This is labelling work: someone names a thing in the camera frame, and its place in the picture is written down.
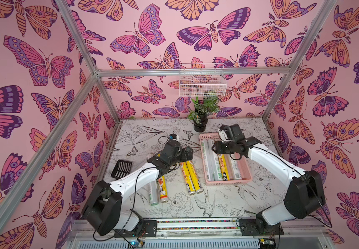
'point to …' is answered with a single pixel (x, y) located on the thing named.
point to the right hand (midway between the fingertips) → (211, 148)
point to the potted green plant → (202, 108)
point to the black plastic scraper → (122, 169)
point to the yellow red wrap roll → (163, 190)
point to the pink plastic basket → (246, 174)
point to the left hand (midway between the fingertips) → (189, 150)
